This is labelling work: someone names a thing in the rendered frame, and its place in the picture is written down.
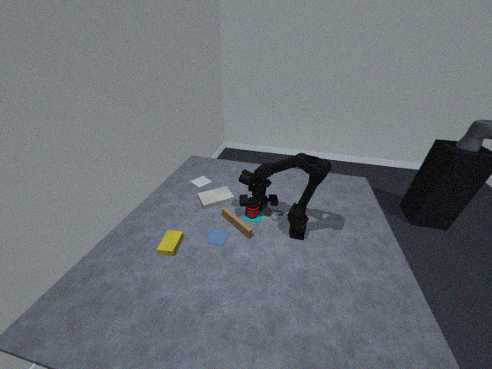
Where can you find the olive yellow block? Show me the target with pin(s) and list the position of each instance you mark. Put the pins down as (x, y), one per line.
(170, 243)

